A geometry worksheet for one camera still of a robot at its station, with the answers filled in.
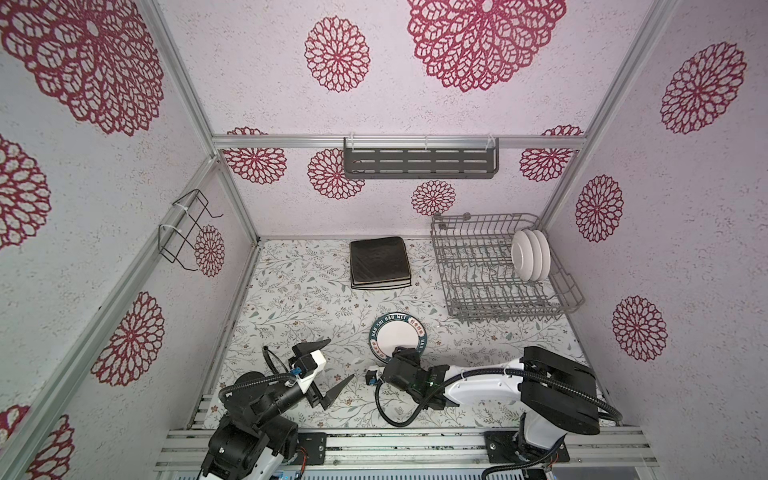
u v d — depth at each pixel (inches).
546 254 37.3
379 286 40.9
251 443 19.8
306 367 20.3
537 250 37.3
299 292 41.6
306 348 25.0
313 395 22.4
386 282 41.9
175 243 29.3
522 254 39.3
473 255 45.7
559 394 17.4
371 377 29.3
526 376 18.4
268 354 22.6
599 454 29.0
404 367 25.7
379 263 42.0
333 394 23.8
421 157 37.3
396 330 36.3
